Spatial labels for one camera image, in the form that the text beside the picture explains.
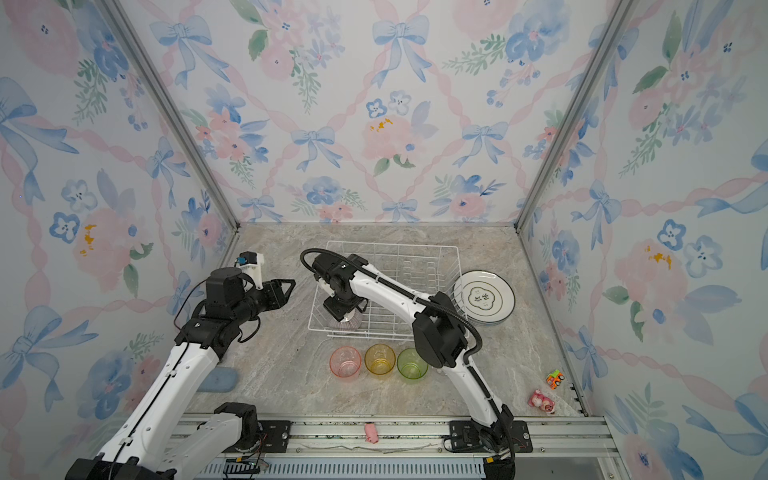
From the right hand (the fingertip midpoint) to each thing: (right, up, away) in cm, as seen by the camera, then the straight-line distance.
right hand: (342, 306), depth 89 cm
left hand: (-12, +9, -12) cm, 19 cm away
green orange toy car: (+59, -19, -8) cm, 62 cm away
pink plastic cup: (+1, -16, -4) cm, 16 cm away
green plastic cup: (+20, -16, -4) cm, 26 cm away
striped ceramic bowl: (+3, -4, -2) cm, 5 cm away
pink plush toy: (+54, -23, -13) cm, 60 cm away
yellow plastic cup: (+11, -14, -4) cm, 19 cm away
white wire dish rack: (+28, +10, +17) cm, 34 cm away
